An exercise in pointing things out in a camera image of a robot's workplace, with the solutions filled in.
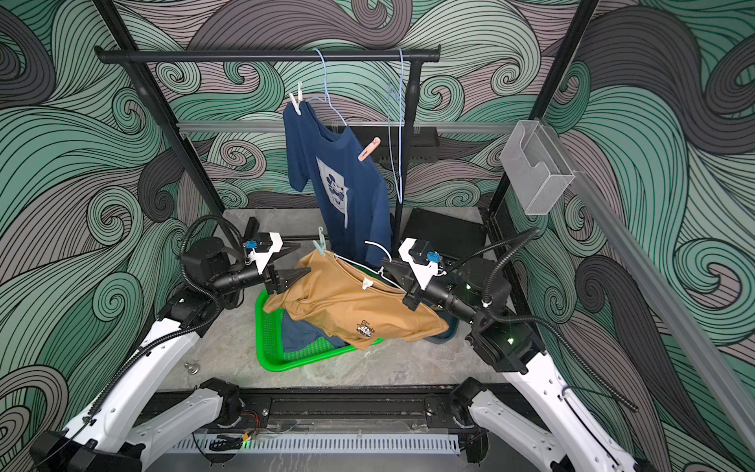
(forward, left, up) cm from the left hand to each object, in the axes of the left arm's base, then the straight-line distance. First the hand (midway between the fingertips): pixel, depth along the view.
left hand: (300, 252), depth 65 cm
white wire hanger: (-6, -18, +1) cm, 19 cm away
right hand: (-7, -19, +6) cm, 21 cm away
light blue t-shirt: (-6, +6, -32) cm, 34 cm away
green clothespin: (+4, -4, -3) cm, 6 cm away
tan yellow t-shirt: (-4, -9, -14) cm, 17 cm away
